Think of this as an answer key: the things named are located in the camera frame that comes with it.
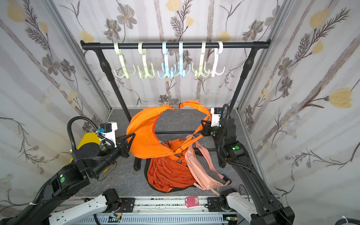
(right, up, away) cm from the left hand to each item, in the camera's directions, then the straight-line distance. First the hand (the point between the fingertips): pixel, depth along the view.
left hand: (135, 136), depth 58 cm
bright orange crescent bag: (0, -4, +10) cm, 11 cm away
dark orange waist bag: (+14, -9, +30) cm, 34 cm away
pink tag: (+25, -38, +18) cm, 49 cm away
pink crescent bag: (+31, -25, +14) cm, 42 cm away
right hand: (+31, +6, +12) cm, 34 cm away
